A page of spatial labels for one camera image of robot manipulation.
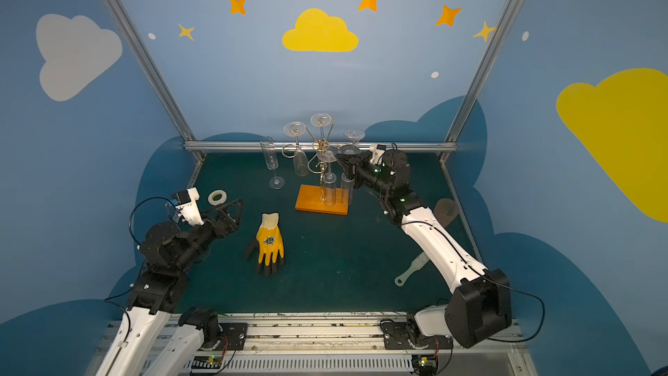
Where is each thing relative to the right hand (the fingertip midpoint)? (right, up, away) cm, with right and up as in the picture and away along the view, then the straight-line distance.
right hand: (338, 152), depth 71 cm
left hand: (-28, -13, -2) cm, 31 cm away
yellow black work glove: (-25, -31, +20) cm, 44 cm away
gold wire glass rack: (-11, -15, +34) cm, 39 cm away
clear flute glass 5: (-6, +13, +16) cm, 21 cm away
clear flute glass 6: (+5, +8, +13) cm, 16 cm away
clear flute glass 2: (-3, -7, +11) cm, 13 cm away
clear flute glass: (-27, +4, +27) cm, 39 cm away
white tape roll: (-48, -16, +32) cm, 60 cm away
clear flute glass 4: (-14, +8, +11) cm, 20 cm away
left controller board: (-38, -60, +3) cm, 71 cm away
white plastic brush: (+27, -37, +18) cm, 49 cm away
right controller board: (+25, -61, +3) cm, 66 cm away
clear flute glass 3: (+3, +1, +6) cm, 7 cm away
